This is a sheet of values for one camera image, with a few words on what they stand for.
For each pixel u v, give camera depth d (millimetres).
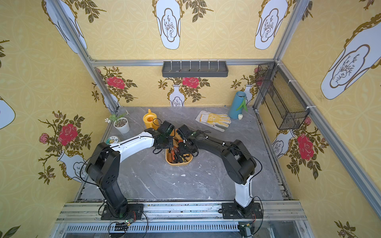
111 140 924
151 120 996
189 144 656
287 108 731
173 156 896
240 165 486
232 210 737
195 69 924
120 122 1011
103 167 475
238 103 1007
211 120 1117
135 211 741
